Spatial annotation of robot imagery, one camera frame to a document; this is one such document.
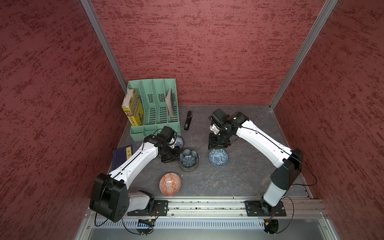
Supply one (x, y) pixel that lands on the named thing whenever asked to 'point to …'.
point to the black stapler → (188, 120)
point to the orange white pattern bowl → (170, 184)
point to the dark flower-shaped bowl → (188, 158)
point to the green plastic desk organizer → (158, 97)
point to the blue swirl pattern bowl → (218, 157)
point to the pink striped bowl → (188, 169)
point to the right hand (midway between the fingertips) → (212, 150)
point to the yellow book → (133, 108)
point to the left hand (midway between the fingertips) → (178, 161)
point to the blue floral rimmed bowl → (179, 142)
